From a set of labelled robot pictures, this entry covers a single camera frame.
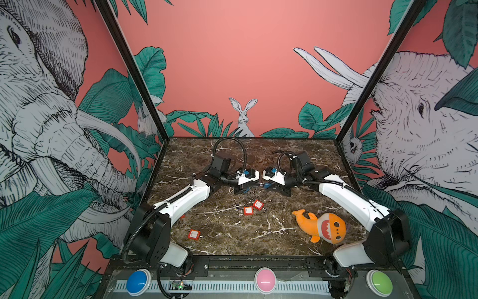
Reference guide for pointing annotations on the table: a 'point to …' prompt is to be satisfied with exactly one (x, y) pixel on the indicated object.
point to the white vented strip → (231, 286)
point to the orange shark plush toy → (328, 227)
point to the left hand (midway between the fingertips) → (257, 180)
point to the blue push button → (139, 282)
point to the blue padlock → (248, 189)
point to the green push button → (379, 283)
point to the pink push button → (265, 280)
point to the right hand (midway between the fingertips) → (266, 183)
